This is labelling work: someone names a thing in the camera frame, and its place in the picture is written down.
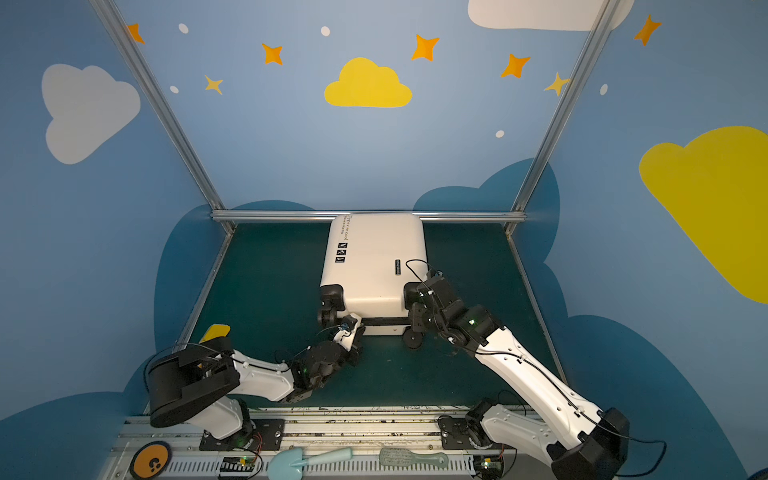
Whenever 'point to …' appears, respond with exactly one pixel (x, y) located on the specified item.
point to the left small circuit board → (241, 464)
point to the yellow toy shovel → (215, 331)
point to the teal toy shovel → (286, 464)
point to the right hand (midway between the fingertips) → (417, 310)
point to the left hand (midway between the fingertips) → (364, 328)
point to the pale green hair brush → (398, 457)
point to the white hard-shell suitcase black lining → (373, 266)
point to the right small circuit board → (488, 467)
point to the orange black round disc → (151, 460)
